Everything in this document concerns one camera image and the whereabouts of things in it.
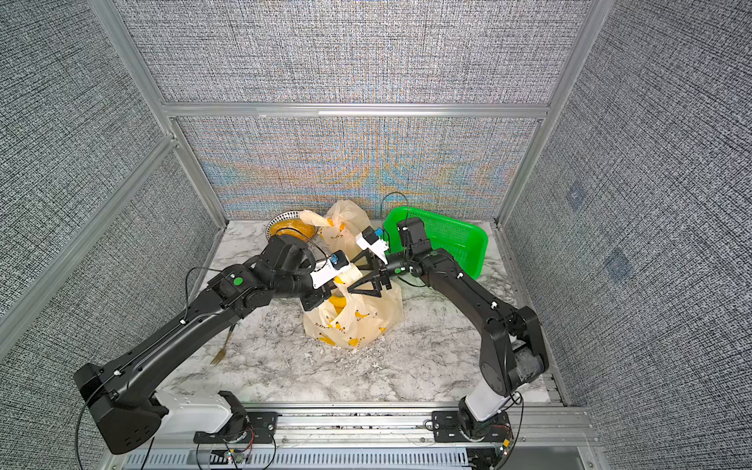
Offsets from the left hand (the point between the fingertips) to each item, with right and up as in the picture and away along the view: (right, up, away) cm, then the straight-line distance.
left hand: (340, 280), depth 70 cm
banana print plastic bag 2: (+3, -10, 0) cm, 10 cm away
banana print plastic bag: (-2, +15, +20) cm, 25 cm away
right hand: (+2, +2, +1) cm, 3 cm away
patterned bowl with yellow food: (-23, +17, +39) cm, 49 cm away
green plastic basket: (+43, +10, +42) cm, 61 cm away
